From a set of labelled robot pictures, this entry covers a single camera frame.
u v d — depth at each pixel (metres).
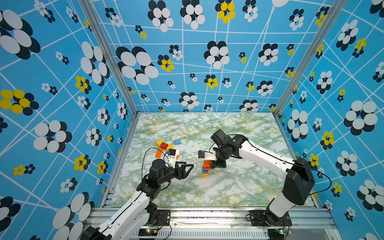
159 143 1.00
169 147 0.99
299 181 0.43
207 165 0.77
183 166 0.69
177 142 1.04
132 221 0.55
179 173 0.69
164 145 0.99
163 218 0.73
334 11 0.69
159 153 0.96
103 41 0.79
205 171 0.83
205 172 0.86
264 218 0.65
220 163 0.71
